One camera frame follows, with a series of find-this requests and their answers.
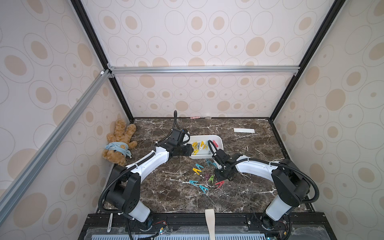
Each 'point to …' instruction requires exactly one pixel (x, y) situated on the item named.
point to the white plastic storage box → (217, 140)
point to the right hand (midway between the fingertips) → (222, 176)
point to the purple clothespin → (207, 175)
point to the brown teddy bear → (119, 143)
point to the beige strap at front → (210, 219)
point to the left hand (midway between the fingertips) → (195, 148)
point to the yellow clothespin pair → (196, 152)
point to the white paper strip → (243, 130)
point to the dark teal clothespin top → (208, 162)
